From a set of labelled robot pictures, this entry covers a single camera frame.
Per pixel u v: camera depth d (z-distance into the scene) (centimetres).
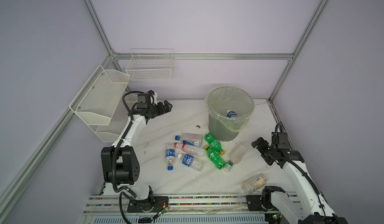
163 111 78
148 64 96
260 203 73
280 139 61
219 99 95
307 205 42
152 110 73
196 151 86
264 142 73
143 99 67
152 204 68
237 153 89
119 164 45
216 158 84
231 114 96
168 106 80
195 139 96
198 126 104
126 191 51
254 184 75
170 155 86
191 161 82
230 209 73
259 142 75
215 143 90
